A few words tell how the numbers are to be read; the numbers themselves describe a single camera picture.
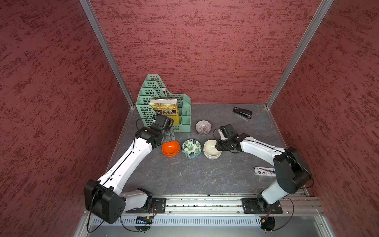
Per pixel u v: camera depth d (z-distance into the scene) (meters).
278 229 0.68
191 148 0.93
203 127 1.03
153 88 1.00
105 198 0.37
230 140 0.74
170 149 0.91
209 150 0.92
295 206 0.77
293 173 0.45
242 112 1.14
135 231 0.67
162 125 0.59
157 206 0.74
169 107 0.86
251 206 0.74
